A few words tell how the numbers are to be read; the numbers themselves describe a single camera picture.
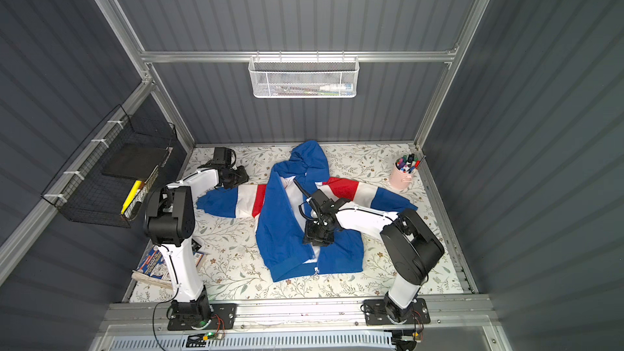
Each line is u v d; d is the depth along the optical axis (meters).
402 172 0.96
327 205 0.72
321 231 0.75
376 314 0.72
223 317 0.73
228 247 0.88
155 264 0.82
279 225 0.91
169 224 0.54
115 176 0.73
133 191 0.72
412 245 0.49
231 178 0.89
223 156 0.83
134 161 0.76
